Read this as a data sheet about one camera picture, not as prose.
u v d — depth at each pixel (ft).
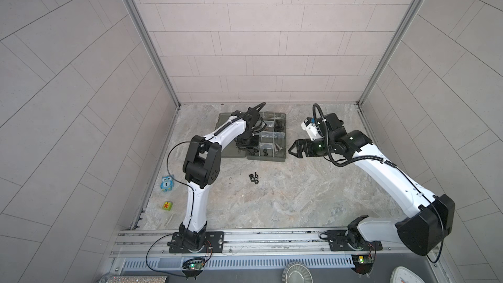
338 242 2.33
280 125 3.45
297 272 2.14
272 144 3.08
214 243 2.32
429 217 1.24
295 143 2.20
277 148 3.12
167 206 2.54
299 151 2.16
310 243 2.37
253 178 2.84
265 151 3.16
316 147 2.11
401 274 2.07
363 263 2.23
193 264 2.11
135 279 2.00
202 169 1.72
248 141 2.64
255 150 2.73
